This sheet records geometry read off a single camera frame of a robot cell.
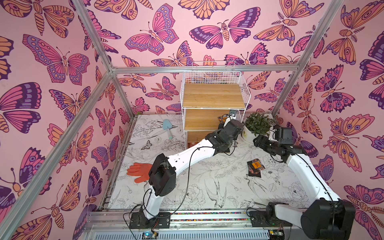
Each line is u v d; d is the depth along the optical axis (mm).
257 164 920
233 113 674
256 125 880
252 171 897
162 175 472
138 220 744
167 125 1125
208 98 718
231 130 583
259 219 731
